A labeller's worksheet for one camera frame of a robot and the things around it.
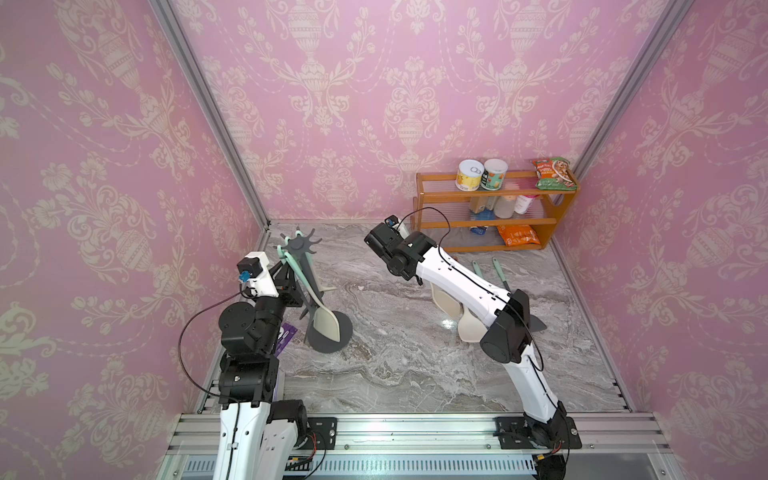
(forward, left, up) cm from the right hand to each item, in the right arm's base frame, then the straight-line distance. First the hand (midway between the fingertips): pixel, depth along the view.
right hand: (416, 249), depth 86 cm
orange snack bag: (+18, -41, -16) cm, 47 cm away
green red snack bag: (+18, -43, +11) cm, 48 cm away
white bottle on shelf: (+19, -32, -2) cm, 37 cm away
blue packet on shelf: (+22, -27, -16) cm, 38 cm away
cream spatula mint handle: (-17, +27, -7) cm, 33 cm away
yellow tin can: (+17, -17, +13) cm, 27 cm away
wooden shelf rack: (+31, -15, -14) cm, 37 cm away
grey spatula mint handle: (-16, -36, -19) cm, 43 cm away
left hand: (-14, +29, +15) cm, 36 cm away
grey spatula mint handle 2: (+5, -31, -21) cm, 38 cm away
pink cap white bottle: (+18, -37, -1) cm, 41 cm away
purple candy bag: (-15, +40, -19) cm, 47 cm away
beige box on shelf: (+20, -23, -1) cm, 31 cm away
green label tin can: (+17, -24, +13) cm, 32 cm away
